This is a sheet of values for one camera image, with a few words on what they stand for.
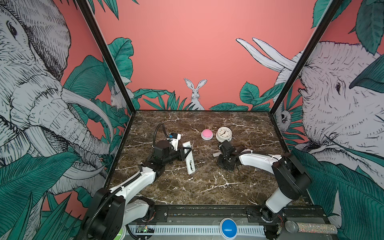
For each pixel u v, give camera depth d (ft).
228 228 2.26
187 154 2.58
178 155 2.38
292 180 1.51
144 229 2.29
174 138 2.44
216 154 3.11
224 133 3.33
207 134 3.42
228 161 2.21
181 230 2.30
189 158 2.63
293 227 2.21
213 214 2.47
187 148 2.61
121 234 2.19
